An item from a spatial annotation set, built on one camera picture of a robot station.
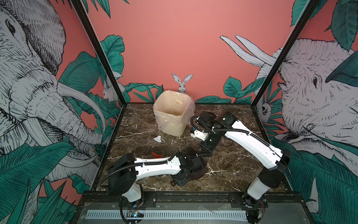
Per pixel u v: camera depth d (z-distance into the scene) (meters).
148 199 0.74
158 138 0.97
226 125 0.47
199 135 0.65
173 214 0.70
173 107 1.03
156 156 0.92
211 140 0.59
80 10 0.70
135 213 0.70
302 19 0.73
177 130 0.89
